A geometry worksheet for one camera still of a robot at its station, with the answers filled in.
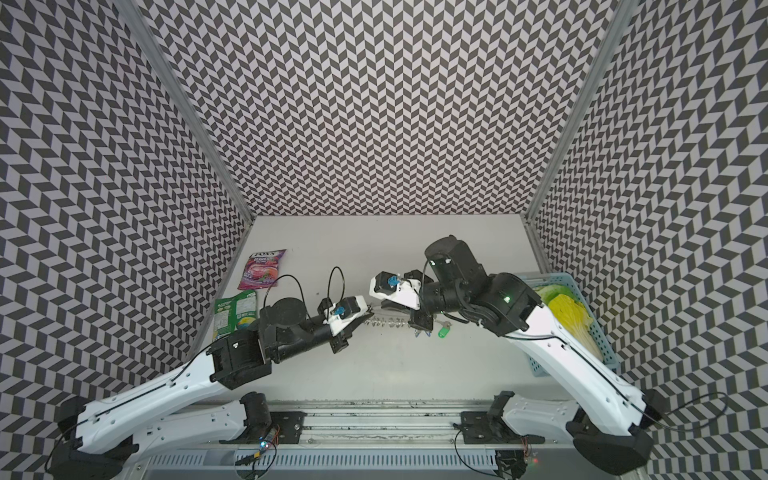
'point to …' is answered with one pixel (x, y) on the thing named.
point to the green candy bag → (233, 314)
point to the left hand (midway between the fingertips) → (367, 312)
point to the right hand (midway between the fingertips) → (390, 307)
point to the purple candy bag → (261, 270)
